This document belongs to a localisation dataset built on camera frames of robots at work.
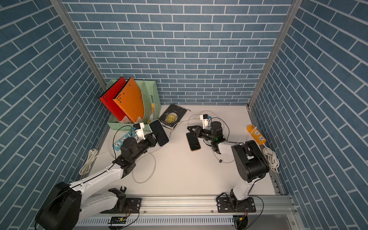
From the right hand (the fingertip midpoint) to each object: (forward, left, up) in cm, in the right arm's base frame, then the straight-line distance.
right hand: (189, 129), depth 87 cm
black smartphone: (-8, +16, +7) cm, 20 cm away
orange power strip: (+9, -46, -12) cm, 48 cm away
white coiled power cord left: (-23, +63, -16) cm, 69 cm away
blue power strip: (-8, +48, -12) cm, 50 cm away
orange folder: (+22, +45, +2) cm, 50 cm away
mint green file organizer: (+29, +34, -11) cm, 46 cm away
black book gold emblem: (+19, +16, -11) cm, 27 cm away
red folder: (+10, +52, +13) cm, 54 cm away
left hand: (-8, +14, +6) cm, 17 cm away
